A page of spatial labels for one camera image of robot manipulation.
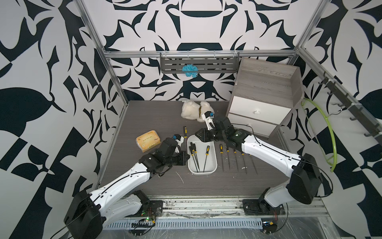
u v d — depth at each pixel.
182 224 0.65
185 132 0.79
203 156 0.91
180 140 0.73
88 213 0.39
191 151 0.92
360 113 0.55
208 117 0.71
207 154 0.92
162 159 0.60
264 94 0.81
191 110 1.02
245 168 0.87
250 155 0.55
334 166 0.64
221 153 0.94
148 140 0.94
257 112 0.83
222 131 0.61
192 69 0.91
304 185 0.42
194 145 0.95
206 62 0.93
